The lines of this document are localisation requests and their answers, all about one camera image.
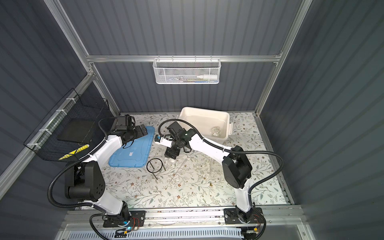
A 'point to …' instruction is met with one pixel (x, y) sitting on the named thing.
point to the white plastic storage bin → (214, 125)
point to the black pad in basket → (78, 130)
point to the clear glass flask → (216, 131)
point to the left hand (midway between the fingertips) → (139, 131)
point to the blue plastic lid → (134, 153)
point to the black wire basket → (44, 142)
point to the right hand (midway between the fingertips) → (170, 148)
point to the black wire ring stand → (154, 165)
